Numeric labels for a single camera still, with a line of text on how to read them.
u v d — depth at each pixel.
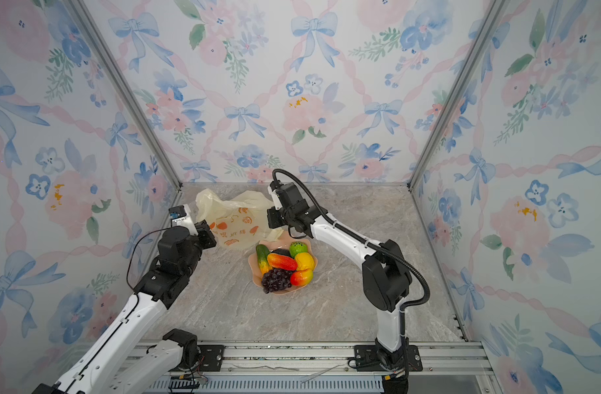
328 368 0.73
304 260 0.86
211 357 0.75
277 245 0.95
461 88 0.84
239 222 1.07
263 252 0.90
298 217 0.65
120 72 0.82
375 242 0.51
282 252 0.91
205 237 0.66
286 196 0.65
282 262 0.84
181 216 0.63
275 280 0.82
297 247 0.89
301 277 0.81
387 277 0.48
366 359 0.73
